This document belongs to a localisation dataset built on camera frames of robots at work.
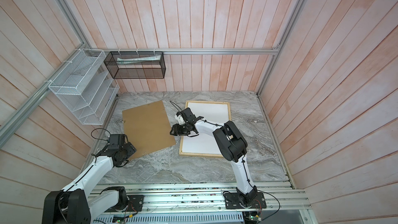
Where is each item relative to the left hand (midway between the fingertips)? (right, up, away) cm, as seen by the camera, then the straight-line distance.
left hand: (129, 154), depth 87 cm
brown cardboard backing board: (+5, +13, +15) cm, 21 cm away
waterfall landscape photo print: (+52, +23, +20) cm, 60 cm away
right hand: (+24, +11, +8) cm, 27 cm away
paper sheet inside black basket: (+5, +56, +3) cm, 56 cm away
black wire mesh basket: (-3, +56, +16) cm, 58 cm away
